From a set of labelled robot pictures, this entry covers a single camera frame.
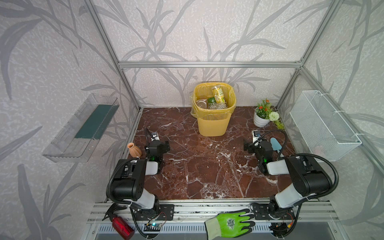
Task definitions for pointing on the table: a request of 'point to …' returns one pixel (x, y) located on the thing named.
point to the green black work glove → (229, 224)
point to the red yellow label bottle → (202, 103)
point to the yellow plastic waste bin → (213, 122)
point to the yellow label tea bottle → (219, 98)
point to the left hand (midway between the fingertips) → (159, 136)
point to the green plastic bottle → (211, 100)
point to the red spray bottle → (123, 230)
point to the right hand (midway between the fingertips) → (253, 134)
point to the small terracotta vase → (134, 151)
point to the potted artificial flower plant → (264, 113)
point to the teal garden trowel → (275, 145)
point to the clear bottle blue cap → (217, 106)
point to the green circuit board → (152, 227)
